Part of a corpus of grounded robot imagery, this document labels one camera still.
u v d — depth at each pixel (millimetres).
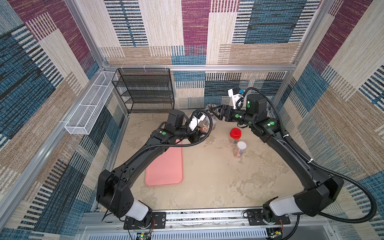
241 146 873
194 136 683
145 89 1085
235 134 940
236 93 618
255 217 740
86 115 940
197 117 658
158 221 733
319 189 392
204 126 734
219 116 617
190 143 534
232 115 615
